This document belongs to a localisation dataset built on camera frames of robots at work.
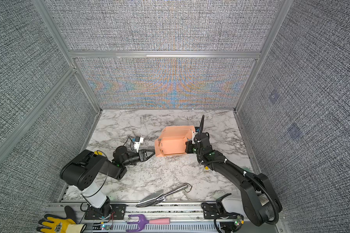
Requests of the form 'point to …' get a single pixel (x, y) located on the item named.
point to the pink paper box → (173, 141)
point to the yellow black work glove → (59, 224)
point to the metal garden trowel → (156, 196)
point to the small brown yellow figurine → (206, 167)
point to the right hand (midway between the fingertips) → (185, 139)
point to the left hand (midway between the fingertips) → (158, 152)
